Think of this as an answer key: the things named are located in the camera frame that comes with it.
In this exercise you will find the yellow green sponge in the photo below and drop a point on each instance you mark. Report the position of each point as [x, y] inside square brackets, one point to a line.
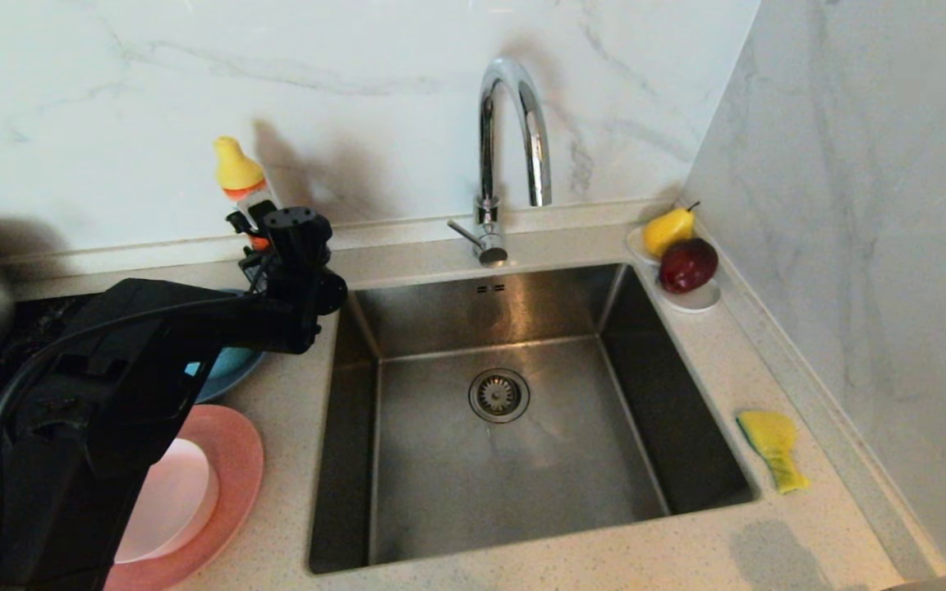
[769, 435]

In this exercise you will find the black induction cooktop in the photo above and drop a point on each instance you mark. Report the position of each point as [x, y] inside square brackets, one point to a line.
[54, 310]

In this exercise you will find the grey-blue plate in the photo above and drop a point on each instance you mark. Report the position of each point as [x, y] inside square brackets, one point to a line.
[227, 390]

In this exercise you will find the yellow pear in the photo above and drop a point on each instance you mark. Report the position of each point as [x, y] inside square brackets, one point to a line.
[666, 232]

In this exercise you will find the pale pink bowl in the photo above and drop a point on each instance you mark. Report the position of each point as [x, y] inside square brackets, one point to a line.
[177, 501]

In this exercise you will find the stainless steel sink basin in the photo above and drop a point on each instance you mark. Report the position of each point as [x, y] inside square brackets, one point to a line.
[440, 476]

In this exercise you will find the round metal drain strainer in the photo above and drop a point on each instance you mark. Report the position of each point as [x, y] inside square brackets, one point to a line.
[499, 396]

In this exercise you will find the pink plate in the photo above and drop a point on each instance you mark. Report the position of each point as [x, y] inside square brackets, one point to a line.
[235, 468]

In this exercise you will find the small white dish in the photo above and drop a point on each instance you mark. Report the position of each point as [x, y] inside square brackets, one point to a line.
[699, 302]

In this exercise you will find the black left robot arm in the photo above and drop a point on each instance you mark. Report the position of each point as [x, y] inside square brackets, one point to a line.
[112, 410]

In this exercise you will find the dark red apple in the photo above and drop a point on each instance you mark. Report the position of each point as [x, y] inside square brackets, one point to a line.
[686, 267]

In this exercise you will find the chrome gooseneck faucet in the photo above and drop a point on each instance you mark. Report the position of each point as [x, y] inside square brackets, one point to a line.
[487, 164]

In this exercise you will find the teal bowl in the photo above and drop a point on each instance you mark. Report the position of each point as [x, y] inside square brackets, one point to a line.
[231, 359]

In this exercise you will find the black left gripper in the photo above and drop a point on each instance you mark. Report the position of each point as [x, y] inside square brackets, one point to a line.
[296, 254]

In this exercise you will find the orange detergent bottle yellow cap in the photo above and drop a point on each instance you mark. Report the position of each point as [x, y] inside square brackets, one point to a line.
[236, 168]

